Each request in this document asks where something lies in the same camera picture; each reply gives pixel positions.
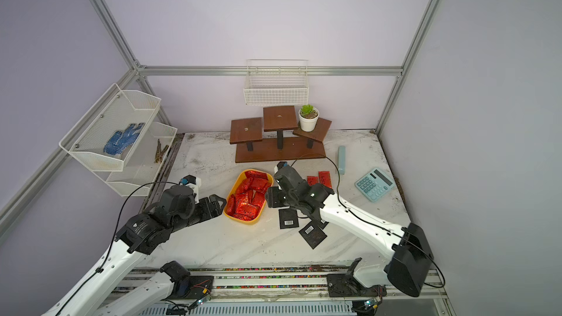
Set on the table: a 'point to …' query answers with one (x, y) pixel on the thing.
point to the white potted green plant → (308, 118)
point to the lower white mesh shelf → (145, 162)
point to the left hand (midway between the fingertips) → (218, 208)
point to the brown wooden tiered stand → (276, 137)
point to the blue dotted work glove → (120, 143)
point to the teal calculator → (375, 184)
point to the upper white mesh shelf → (107, 134)
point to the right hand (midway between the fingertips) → (274, 198)
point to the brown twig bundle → (159, 152)
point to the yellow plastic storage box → (246, 197)
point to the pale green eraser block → (342, 159)
